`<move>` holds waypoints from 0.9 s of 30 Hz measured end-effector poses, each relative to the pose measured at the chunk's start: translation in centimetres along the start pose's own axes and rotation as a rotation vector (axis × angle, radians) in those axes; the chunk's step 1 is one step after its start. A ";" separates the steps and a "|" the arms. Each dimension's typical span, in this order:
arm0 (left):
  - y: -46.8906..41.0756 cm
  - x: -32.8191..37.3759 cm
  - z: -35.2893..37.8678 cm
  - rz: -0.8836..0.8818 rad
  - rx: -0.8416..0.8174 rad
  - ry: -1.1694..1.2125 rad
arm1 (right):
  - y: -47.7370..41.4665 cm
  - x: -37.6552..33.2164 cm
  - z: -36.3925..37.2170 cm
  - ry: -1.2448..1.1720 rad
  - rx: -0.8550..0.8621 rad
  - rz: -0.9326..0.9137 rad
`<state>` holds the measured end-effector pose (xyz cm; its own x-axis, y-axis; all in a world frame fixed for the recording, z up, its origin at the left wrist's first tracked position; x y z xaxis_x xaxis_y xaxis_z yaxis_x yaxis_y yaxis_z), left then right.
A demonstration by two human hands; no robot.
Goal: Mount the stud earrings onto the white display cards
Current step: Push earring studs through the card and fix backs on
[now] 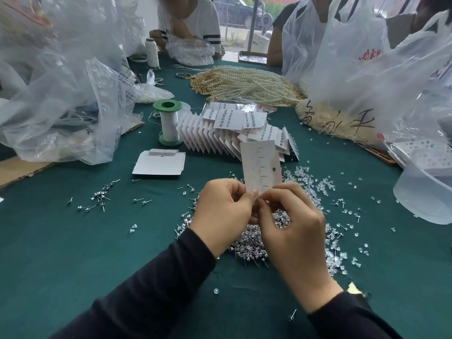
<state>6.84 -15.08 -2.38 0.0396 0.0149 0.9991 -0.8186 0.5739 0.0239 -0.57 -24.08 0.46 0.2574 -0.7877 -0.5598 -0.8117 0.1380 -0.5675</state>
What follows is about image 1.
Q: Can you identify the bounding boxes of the small scatter of silver studs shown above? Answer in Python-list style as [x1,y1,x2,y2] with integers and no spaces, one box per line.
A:
[67,178,121,213]

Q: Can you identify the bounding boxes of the person's left hand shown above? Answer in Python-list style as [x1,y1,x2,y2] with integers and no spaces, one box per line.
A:
[189,178,260,259]

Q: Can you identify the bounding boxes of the white red-printed plastic bag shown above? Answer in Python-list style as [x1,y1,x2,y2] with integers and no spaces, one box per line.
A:
[0,0,147,67]

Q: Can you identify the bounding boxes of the small bag of pearls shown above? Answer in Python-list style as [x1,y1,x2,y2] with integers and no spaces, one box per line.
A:
[136,69,176,104]

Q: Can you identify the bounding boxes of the clear plastic earring backs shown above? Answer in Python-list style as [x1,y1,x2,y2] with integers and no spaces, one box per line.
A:
[282,165,368,278]

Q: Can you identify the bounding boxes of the heap of clear plastic bags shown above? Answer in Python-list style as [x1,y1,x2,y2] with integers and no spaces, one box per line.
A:
[385,88,452,170]

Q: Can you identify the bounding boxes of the white earring card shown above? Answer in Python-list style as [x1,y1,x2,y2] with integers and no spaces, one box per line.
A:
[240,140,283,225]

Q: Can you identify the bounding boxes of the stack of white cards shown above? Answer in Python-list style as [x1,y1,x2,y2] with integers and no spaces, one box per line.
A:
[132,148,187,177]

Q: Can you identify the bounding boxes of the pile of pearl strands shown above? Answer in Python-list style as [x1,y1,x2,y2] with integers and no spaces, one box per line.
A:
[175,65,306,108]

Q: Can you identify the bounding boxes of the brown cardboard sheet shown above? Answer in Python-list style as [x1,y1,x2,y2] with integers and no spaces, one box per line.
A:
[0,157,59,189]

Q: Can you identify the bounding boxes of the dark parked car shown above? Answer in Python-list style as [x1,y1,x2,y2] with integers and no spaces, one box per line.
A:
[213,0,273,31]

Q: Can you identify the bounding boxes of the pile of silver stud earrings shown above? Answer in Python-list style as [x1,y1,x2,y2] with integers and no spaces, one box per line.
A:
[175,172,294,269]

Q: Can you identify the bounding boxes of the white thread cone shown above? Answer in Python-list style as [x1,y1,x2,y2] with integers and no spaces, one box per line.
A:
[145,38,160,69]

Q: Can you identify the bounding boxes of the large clear plastic bag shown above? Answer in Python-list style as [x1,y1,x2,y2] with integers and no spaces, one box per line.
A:
[0,56,145,166]

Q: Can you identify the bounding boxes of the green spool of white thread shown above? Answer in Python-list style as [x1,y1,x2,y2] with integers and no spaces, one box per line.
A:
[153,100,184,147]

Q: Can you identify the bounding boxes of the person's right forearm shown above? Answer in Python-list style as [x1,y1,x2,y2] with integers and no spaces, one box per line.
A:
[307,291,403,339]

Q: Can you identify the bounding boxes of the clear plastic bowl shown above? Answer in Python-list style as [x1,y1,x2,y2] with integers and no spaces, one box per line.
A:
[393,151,452,226]

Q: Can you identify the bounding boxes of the person's left forearm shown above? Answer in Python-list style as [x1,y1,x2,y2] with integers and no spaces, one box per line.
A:
[49,227,217,339]

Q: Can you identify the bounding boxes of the orange and black tool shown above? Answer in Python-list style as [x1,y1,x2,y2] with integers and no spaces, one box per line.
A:
[358,144,398,165]

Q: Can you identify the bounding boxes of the person's right hand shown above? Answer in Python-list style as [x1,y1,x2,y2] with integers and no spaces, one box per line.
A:
[255,182,344,314]

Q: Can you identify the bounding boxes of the row of white cards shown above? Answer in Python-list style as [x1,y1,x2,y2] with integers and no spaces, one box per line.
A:
[175,101,300,162]

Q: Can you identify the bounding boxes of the white handwritten plastic bag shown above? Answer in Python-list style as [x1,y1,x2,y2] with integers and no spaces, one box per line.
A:
[281,0,452,145]

